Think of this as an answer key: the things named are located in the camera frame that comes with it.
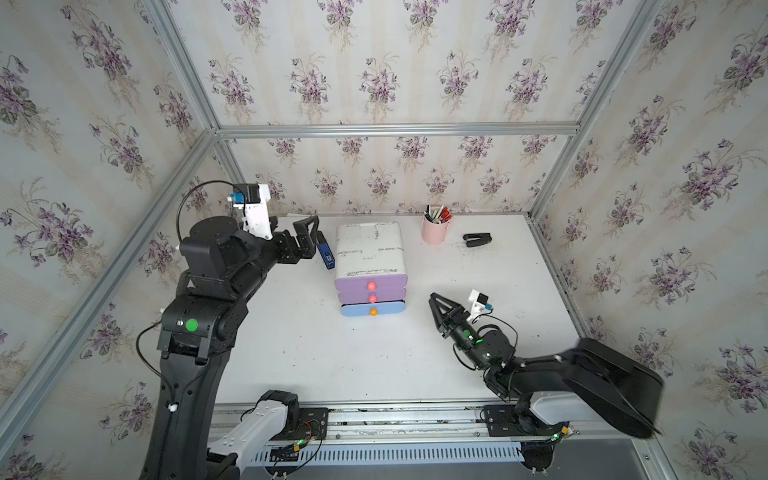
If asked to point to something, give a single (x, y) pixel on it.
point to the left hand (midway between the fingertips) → (303, 219)
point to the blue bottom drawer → (373, 309)
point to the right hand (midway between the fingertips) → (432, 301)
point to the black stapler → (477, 239)
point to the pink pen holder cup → (434, 233)
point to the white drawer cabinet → (370, 248)
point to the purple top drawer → (346, 284)
